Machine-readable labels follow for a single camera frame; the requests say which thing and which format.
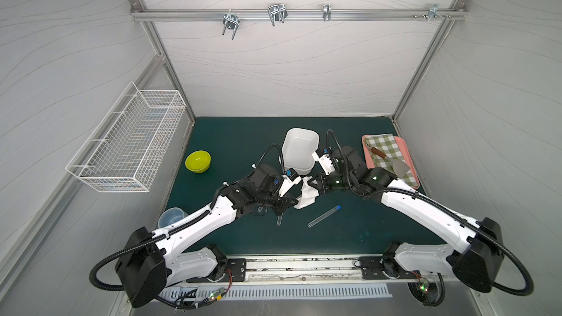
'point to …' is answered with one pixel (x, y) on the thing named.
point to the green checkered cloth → (386, 145)
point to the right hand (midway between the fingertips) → (308, 181)
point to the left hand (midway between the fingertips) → (296, 202)
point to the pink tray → (371, 162)
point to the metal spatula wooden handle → (399, 167)
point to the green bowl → (197, 161)
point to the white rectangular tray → (299, 145)
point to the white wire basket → (123, 151)
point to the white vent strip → (206, 295)
